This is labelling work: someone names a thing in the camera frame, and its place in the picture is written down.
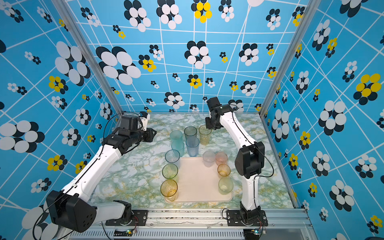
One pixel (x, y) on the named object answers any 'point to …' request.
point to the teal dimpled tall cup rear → (175, 135)
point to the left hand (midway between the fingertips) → (155, 131)
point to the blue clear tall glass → (173, 156)
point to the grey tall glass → (190, 131)
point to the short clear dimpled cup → (208, 157)
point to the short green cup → (225, 185)
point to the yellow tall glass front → (169, 189)
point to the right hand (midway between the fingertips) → (212, 125)
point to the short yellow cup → (223, 170)
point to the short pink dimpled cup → (221, 158)
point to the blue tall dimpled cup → (192, 144)
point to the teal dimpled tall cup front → (178, 145)
